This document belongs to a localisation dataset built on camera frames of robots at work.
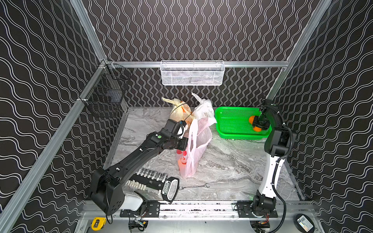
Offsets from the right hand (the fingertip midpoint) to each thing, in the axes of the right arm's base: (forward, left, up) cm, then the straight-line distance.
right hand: (259, 126), depth 103 cm
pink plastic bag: (-16, +43, +10) cm, 47 cm away
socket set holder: (-36, +73, -4) cm, 82 cm away
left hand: (-24, +48, +14) cm, 55 cm away
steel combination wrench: (-41, +54, -5) cm, 68 cm away
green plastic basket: (+6, +17, -4) cm, 18 cm away
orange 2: (-3, +2, 0) cm, 4 cm away
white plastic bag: (+7, +39, +10) cm, 41 cm away
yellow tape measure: (-58, +93, -3) cm, 109 cm away
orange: (+7, +4, 0) cm, 8 cm away
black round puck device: (-56, -6, -5) cm, 57 cm away
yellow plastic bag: (+4, +55, +11) cm, 57 cm away
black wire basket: (+8, +105, +20) cm, 107 cm away
